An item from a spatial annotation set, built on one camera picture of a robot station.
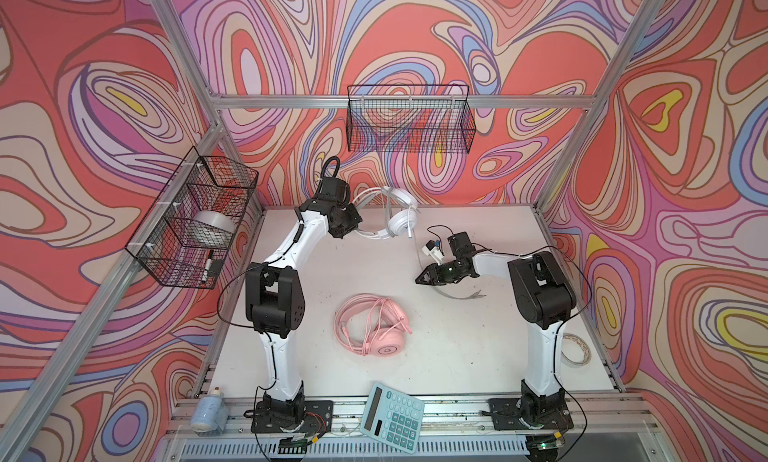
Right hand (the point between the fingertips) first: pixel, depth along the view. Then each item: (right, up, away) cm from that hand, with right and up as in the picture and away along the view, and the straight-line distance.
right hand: (422, 286), depth 98 cm
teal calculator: (-10, -28, -26) cm, 40 cm away
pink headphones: (-11, -7, -22) cm, 25 cm away
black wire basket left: (-68, +34, 0) cm, 76 cm away
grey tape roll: (-55, +18, -27) cm, 64 cm away
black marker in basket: (-56, +10, -25) cm, 62 cm away
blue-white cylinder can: (-53, -25, -30) cm, 66 cm away
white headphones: (-8, +24, -16) cm, 30 cm away
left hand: (-20, +22, -5) cm, 30 cm away
